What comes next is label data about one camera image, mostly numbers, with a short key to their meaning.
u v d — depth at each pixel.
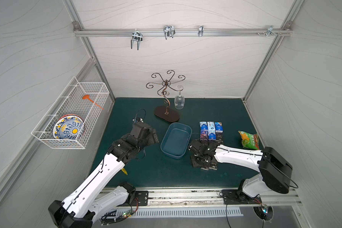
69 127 0.62
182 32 0.78
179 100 0.89
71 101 0.70
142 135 0.54
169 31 0.76
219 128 1.01
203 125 1.01
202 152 0.64
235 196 0.74
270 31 0.77
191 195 0.75
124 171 0.79
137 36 0.78
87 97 0.78
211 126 1.01
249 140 0.90
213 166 0.84
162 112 1.08
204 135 0.96
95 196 0.43
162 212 0.70
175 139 0.98
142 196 0.74
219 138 0.95
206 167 0.82
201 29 0.72
